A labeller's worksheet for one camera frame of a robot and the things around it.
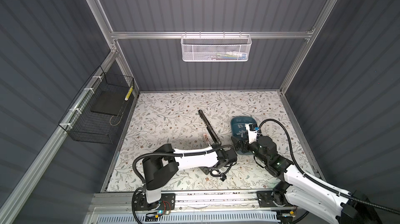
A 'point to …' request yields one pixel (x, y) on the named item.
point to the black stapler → (216, 139)
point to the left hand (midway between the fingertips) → (205, 157)
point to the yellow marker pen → (129, 92)
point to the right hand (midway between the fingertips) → (240, 136)
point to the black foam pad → (110, 102)
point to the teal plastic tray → (238, 129)
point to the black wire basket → (96, 114)
